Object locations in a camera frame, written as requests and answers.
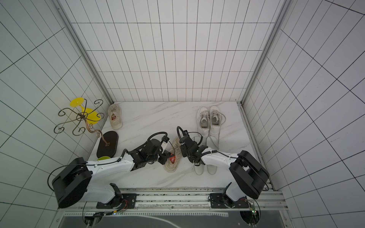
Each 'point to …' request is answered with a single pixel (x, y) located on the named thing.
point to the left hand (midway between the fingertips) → (167, 156)
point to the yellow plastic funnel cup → (91, 116)
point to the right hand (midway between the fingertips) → (186, 142)
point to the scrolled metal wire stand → (82, 119)
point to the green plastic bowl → (103, 157)
